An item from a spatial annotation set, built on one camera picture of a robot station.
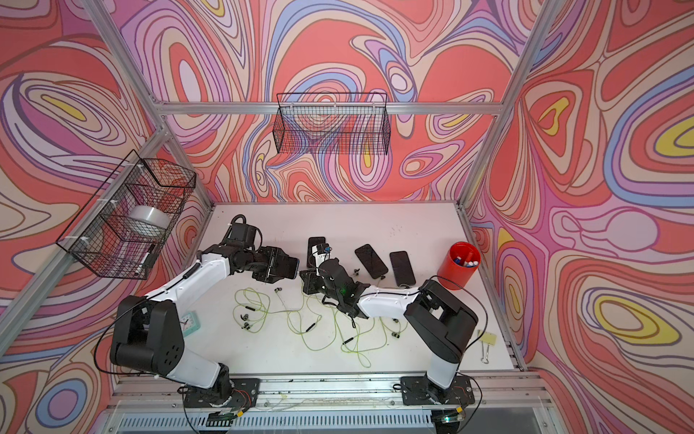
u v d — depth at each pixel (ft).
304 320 2.87
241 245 2.29
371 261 3.42
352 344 2.70
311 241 3.49
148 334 1.43
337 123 3.15
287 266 3.06
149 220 2.35
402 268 3.26
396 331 2.77
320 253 2.50
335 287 2.17
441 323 1.52
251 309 2.92
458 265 2.77
